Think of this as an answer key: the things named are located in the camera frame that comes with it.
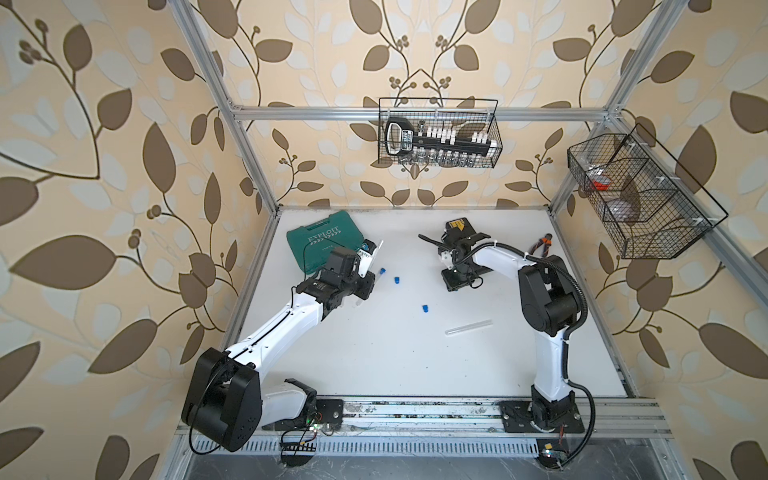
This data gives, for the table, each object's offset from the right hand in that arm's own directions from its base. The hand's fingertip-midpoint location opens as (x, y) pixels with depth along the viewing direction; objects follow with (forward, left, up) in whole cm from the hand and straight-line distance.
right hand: (455, 285), depth 99 cm
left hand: (-3, +28, +16) cm, 32 cm away
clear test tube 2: (-15, -2, 0) cm, 15 cm away
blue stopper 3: (-8, +11, 0) cm, 13 cm away
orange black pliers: (+17, -36, +1) cm, 40 cm away
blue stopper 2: (+3, +19, 0) cm, 19 cm away
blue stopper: (+7, +24, +1) cm, 25 cm away
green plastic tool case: (+15, +50, +5) cm, 52 cm away
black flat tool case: (+23, -5, +2) cm, 24 cm away
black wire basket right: (+1, -44, +33) cm, 55 cm away
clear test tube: (-5, +32, +1) cm, 32 cm away
